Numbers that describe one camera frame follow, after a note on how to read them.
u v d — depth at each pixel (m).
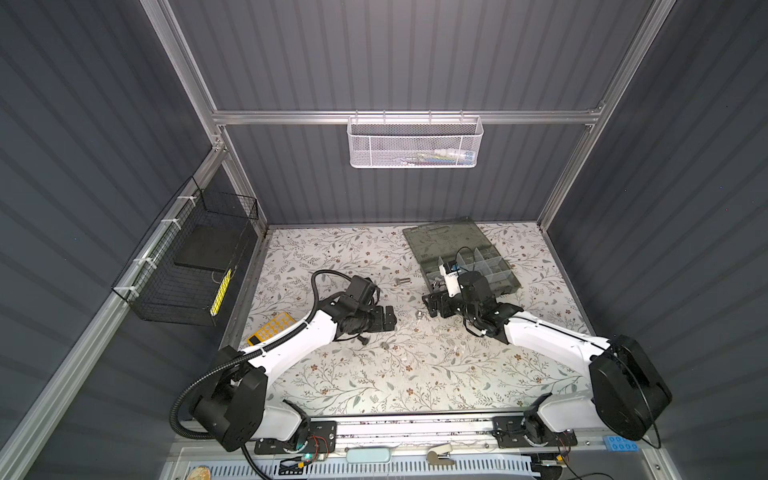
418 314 0.95
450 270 0.76
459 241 1.16
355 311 0.65
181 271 0.72
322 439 0.72
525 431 0.68
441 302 0.77
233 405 0.42
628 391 0.46
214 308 0.66
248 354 0.45
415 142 1.24
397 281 1.03
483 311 0.66
